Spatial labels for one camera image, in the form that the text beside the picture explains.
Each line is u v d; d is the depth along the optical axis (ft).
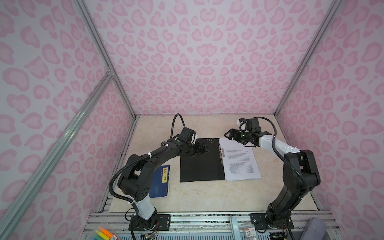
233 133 2.76
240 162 3.08
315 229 2.25
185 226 2.40
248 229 2.27
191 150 2.51
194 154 2.62
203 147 2.63
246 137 2.62
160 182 2.81
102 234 2.28
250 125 2.48
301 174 1.57
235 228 2.23
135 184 1.52
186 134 2.36
